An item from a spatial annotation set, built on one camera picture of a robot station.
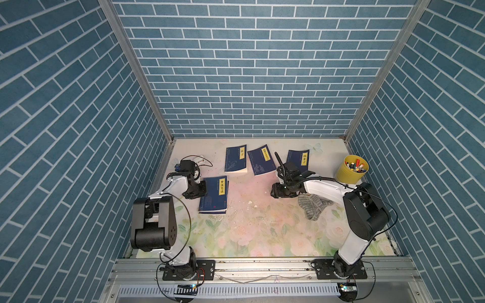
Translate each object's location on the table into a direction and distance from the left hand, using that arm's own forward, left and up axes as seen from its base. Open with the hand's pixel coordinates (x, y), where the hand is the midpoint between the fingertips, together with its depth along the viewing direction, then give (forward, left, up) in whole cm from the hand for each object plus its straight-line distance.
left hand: (208, 191), depth 92 cm
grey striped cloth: (-6, -51, -2) cm, 52 cm away
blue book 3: (+23, -50, 0) cm, 55 cm away
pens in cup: (+10, -74, +8) cm, 75 cm away
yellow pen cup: (+4, -67, +9) cm, 67 cm away
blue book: (+23, -12, -2) cm, 26 cm away
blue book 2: (+21, -28, -2) cm, 35 cm away
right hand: (-1, -34, 0) cm, 34 cm away
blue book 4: (-4, -4, -2) cm, 6 cm away
